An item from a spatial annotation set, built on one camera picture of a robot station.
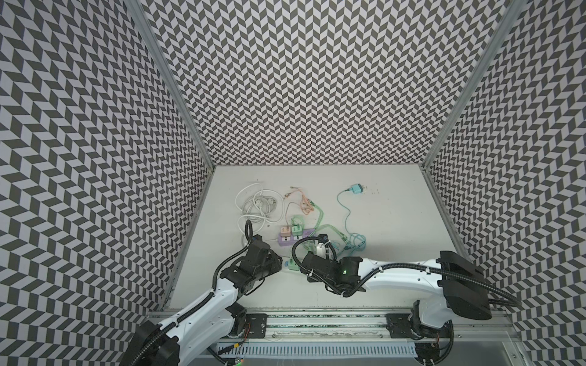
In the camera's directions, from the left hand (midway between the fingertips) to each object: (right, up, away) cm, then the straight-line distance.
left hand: (279, 261), depth 85 cm
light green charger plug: (+7, +11, +2) cm, 13 cm away
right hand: (+12, -2, -6) cm, 14 cm away
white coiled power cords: (-11, +20, +15) cm, 27 cm away
